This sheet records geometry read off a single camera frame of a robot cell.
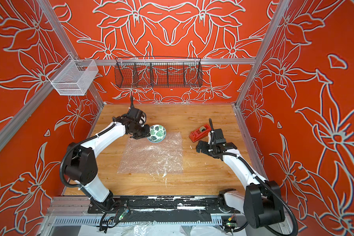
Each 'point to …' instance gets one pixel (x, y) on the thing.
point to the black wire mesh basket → (154, 72)
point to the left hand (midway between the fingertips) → (151, 133)
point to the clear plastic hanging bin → (72, 77)
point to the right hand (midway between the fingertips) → (202, 147)
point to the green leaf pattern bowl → (158, 133)
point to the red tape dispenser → (202, 132)
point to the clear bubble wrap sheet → (143, 156)
